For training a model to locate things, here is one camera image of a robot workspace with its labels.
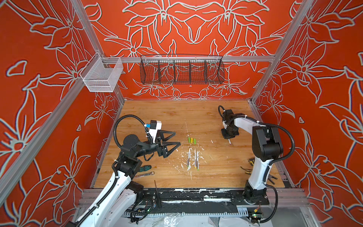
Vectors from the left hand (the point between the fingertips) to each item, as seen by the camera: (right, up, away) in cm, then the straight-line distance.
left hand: (176, 139), depth 61 cm
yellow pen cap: (+10, -7, +34) cm, 36 cm away
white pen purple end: (+35, -7, +31) cm, 48 cm away
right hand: (+34, -4, +36) cm, 50 cm away
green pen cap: (+12, -8, +34) cm, 37 cm away
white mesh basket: (-52, +38, +32) cm, 72 cm away
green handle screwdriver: (-19, -21, +20) cm, 35 cm away
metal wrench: (-15, -24, +20) cm, 35 cm away
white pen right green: (+13, -17, +25) cm, 33 cm away
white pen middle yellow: (+11, -17, +25) cm, 32 cm away
